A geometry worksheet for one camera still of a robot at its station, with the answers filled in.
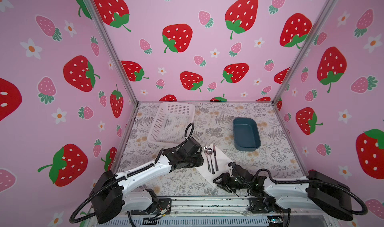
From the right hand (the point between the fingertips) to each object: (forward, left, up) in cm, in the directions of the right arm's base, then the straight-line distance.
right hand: (212, 184), depth 78 cm
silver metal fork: (+20, +5, -3) cm, 21 cm away
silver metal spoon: (+19, +3, -2) cm, 20 cm away
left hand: (+9, +5, +8) cm, 13 cm away
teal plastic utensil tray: (+34, -21, -2) cm, 40 cm away
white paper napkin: (+14, -6, -3) cm, 15 cm away
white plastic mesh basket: (+39, +34, -1) cm, 52 cm away
